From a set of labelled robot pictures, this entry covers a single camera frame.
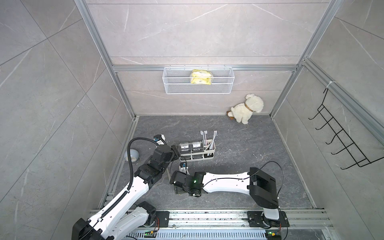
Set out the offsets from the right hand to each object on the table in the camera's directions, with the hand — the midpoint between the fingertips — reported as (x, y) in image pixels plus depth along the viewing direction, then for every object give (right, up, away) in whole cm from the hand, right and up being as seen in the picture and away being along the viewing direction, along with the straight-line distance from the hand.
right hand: (180, 186), depth 80 cm
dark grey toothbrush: (+14, +26, +10) cm, 31 cm away
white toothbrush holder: (+9, +17, +18) cm, 27 cm away
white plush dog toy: (+44, +44, +30) cm, 69 cm away
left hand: (-2, +23, -2) cm, 23 cm away
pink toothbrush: (+20, +27, +8) cm, 35 cm away
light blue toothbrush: (+14, +29, +6) cm, 33 cm away
